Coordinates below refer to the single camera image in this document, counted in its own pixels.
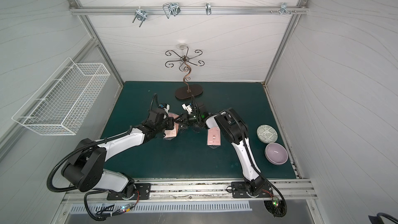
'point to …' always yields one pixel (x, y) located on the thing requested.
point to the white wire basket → (61, 104)
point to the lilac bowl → (275, 153)
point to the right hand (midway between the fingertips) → (174, 120)
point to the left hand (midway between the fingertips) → (175, 120)
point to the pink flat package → (214, 136)
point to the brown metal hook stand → (189, 90)
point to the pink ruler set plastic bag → (172, 132)
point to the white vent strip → (101, 208)
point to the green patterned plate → (267, 134)
